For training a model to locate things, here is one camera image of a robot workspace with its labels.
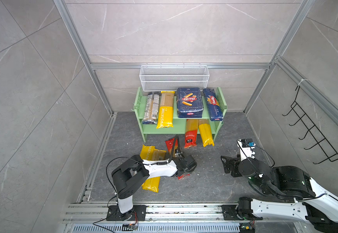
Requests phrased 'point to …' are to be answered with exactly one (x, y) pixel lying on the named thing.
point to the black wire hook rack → (330, 153)
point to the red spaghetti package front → (191, 132)
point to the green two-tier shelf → (179, 124)
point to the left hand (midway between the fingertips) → (186, 167)
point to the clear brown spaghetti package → (152, 108)
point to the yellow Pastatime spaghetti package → (165, 116)
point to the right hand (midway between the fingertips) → (229, 158)
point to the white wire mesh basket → (174, 77)
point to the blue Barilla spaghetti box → (215, 111)
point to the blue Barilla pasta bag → (189, 103)
